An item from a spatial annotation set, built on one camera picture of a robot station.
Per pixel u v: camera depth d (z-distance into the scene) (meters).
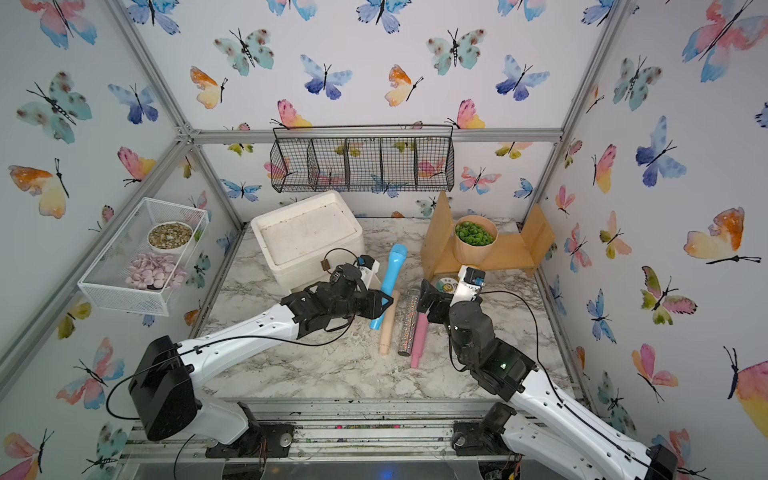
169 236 0.72
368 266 0.71
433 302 0.63
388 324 0.89
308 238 0.85
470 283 0.58
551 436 0.56
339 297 0.61
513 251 1.01
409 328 0.89
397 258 0.79
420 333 0.89
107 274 0.62
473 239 0.91
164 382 0.41
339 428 0.77
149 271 0.63
